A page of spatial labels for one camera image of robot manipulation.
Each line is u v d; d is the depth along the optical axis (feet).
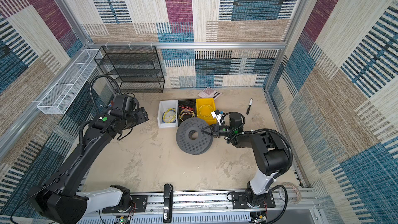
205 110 3.62
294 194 2.51
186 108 3.31
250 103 3.63
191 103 3.63
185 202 2.48
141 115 2.22
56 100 2.30
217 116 2.77
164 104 3.43
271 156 1.56
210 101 3.57
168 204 2.30
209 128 2.74
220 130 2.62
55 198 1.21
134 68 3.55
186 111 3.40
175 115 3.16
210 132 2.62
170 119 3.26
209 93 3.79
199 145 2.66
